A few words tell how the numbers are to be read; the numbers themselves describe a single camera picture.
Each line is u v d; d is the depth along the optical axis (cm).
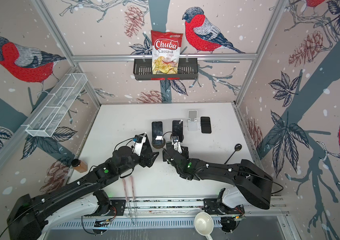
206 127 106
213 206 74
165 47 83
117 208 73
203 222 70
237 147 95
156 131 92
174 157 60
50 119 73
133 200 77
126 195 79
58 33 81
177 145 71
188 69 95
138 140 66
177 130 95
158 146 95
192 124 107
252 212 72
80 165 81
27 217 39
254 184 43
